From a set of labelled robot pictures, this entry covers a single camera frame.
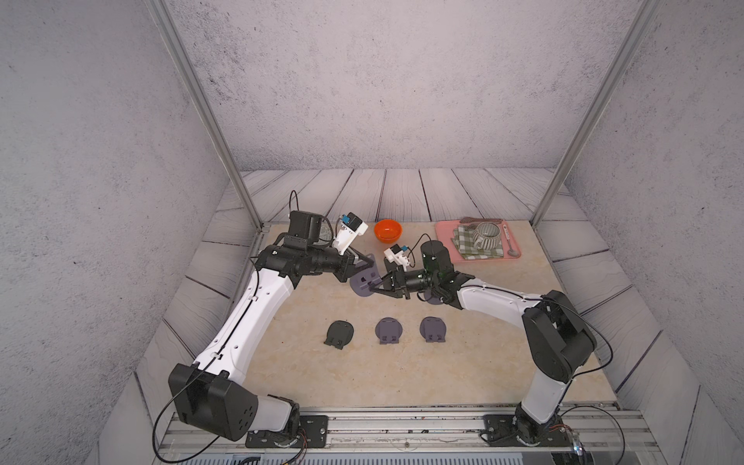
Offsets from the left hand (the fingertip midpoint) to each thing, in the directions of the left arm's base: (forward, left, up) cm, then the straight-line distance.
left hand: (372, 261), depth 72 cm
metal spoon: (+26, -52, -29) cm, 66 cm away
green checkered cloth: (+32, -35, -28) cm, 55 cm away
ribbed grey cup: (+28, -42, -22) cm, 55 cm away
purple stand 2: (-4, -4, -30) cm, 31 cm away
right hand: (-4, 0, -9) cm, 9 cm away
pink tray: (-1, -18, +3) cm, 18 cm away
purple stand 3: (-4, -18, -30) cm, 35 cm away
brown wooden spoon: (+44, -40, -29) cm, 66 cm away
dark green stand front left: (-5, +11, -30) cm, 32 cm away
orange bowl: (+35, -5, -26) cm, 44 cm away
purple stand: (-3, +3, -4) cm, 6 cm away
